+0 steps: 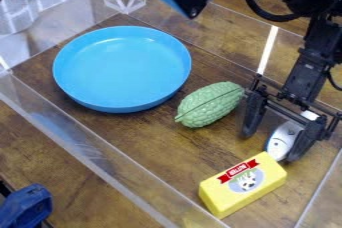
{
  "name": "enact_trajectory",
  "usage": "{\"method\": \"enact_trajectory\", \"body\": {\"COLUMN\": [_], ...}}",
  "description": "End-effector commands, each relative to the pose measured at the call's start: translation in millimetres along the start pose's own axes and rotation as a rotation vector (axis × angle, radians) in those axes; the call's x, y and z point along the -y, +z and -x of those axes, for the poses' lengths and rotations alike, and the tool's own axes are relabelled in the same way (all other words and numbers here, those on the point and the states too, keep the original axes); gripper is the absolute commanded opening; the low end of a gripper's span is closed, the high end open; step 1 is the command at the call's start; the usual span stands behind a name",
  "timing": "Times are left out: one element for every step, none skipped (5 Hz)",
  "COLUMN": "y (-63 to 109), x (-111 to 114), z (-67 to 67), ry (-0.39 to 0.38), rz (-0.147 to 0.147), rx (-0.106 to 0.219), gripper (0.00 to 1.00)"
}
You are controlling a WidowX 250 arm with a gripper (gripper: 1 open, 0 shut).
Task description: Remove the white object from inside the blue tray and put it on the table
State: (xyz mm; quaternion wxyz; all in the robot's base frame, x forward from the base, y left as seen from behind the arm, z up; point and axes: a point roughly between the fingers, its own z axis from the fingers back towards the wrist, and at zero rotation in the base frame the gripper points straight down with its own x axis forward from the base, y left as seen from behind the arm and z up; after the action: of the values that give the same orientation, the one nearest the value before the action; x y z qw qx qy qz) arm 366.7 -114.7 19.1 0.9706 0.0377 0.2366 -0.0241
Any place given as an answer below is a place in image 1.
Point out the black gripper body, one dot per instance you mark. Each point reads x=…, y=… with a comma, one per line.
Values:
x=297, y=110

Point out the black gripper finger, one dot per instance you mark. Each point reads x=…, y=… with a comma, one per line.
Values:
x=312, y=134
x=256, y=110

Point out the white and blue toy fish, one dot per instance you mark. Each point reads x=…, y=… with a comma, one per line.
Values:
x=283, y=139

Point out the yellow butter block toy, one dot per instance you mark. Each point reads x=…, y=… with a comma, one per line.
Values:
x=240, y=185

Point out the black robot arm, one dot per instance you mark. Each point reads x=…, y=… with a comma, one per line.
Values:
x=320, y=55

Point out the blue round plastic tray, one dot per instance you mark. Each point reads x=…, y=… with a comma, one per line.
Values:
x=122, y=69

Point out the green bitter gourd toy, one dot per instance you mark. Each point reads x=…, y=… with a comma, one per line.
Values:
x=209, y=104

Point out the blue clamp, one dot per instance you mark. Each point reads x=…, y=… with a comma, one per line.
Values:
x=27, y=207

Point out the clear acrylic enclosure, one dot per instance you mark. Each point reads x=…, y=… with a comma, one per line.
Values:
x=126, y=170

